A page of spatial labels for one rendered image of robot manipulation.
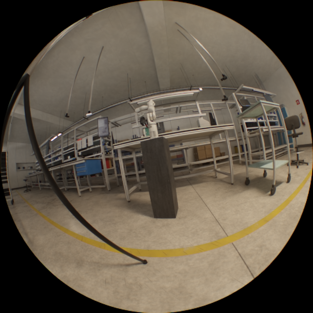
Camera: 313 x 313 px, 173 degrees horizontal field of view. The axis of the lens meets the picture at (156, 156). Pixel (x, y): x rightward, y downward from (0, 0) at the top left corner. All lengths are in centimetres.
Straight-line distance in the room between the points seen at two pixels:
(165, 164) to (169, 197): 33
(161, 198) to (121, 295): 92
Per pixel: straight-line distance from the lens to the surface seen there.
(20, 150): 1184
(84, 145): 347
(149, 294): 68
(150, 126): 113
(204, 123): 163
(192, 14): 348
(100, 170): 288
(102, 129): 280
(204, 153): 500
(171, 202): 107
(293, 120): 277
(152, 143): 101
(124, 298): 70
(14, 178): 1149
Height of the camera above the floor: 64
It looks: 2 degrees up
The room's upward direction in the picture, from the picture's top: 10 degrees counter-clockwise
